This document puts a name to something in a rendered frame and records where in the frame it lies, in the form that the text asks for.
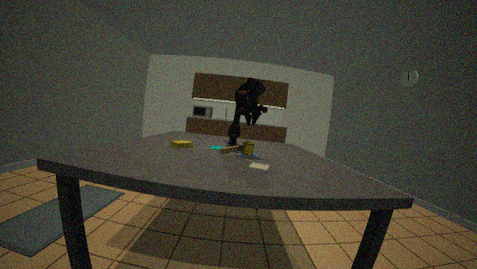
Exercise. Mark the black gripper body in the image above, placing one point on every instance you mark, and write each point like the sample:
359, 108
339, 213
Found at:
256, 108

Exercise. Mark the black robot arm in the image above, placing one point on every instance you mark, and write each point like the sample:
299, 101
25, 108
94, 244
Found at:
243, 102

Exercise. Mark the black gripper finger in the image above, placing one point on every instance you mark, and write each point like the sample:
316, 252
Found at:
248, 118
255, 116

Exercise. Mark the yellow flat block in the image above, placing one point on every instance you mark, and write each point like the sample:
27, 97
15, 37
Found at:
181, 144

